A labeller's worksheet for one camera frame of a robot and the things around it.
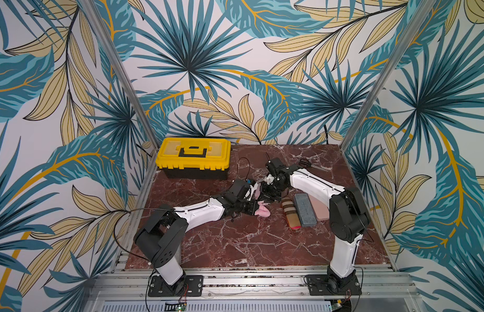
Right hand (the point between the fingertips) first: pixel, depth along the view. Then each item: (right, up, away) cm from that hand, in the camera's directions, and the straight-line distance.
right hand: (258, 199), depth 89 cm
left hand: (-1, -4, -2) cm, 5 cm away
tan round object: (+15, -7, +1) cm, 17 cm away
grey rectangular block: (+22, -5, +1) cm, 23 cm away
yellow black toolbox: (-30, +19, +2) cm, 35 cm away
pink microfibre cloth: (+2, -5, -2) cm, 6 cm away
